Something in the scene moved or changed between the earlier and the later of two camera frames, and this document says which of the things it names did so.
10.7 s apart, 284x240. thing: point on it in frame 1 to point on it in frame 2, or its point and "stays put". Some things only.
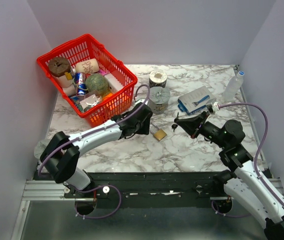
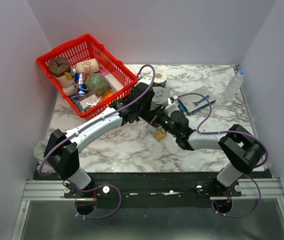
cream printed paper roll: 90,65 stays put
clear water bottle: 232,87 stays put
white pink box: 114,84 stays put
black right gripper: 191,125 to 159,112
